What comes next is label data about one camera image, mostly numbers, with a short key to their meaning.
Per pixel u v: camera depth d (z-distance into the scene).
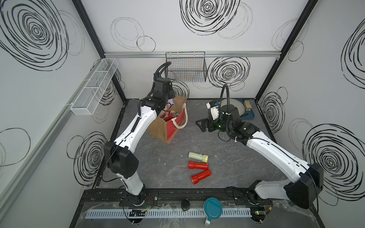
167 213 0.64
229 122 0.56
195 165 0.82
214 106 0.65
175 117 0.80
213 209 0.64
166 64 0.56
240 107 1.15
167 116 1.01
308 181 0.39
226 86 0.55
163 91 0.58
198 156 0.86
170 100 0.79
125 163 0.43
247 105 1.10
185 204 0.64
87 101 0.86
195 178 0.77
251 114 1.12
